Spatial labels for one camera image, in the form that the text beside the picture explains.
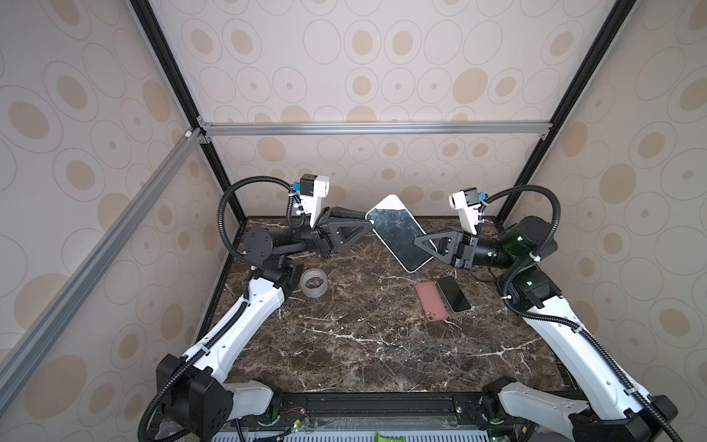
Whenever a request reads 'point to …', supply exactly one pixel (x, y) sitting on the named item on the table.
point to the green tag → (388, 438)
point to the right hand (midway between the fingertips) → (424, 244)
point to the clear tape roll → (316, 292)
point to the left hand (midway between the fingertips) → (377, 238)
